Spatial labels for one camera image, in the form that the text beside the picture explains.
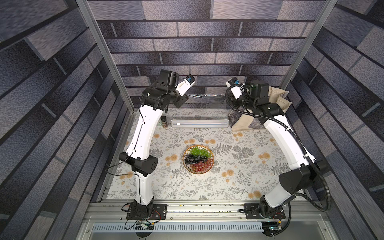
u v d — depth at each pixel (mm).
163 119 1029
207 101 758
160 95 469
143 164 459
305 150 439
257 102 549
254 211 728
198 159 875
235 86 606
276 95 943
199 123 874
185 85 610
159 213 728
